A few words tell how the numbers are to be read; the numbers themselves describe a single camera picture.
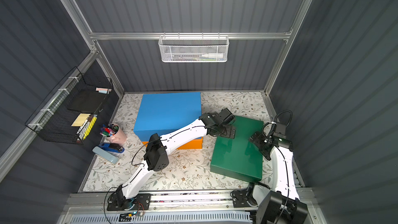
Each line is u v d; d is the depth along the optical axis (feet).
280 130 2.03
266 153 2.37
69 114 2.42
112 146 2.86
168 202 2.47
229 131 2.52
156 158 1.72
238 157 2.56
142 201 2.41
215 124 2.03
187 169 2.77
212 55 3.06
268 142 1.87
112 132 2.78
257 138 2.37
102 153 2.78
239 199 2.42
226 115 2.19
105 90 2.77
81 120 2.37
